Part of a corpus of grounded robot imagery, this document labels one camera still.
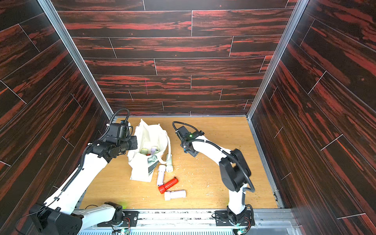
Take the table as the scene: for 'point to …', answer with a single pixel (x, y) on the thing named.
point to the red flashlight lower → (163, 188)
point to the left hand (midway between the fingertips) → (136, 140)
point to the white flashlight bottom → (170, 195)
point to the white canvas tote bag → (153, 146)
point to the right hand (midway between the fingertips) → (190, 145)
